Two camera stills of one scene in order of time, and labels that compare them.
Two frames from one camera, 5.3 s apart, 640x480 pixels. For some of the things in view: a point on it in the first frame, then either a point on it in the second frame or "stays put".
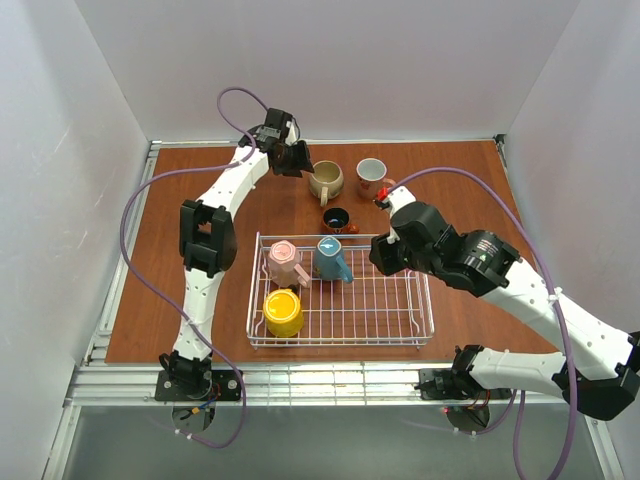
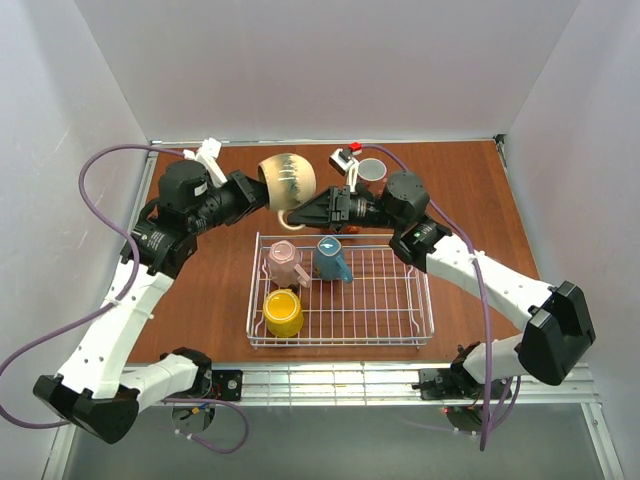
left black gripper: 293,158 → 242,188
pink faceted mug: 284,267 stays put
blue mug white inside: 330,261 stays put
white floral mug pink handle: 371,178 stays put
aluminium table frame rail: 92,384 stays put
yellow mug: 283,312 stays put
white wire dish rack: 326,289 stays put
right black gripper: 388,255 → 339,206
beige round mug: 327,181 → 291,181
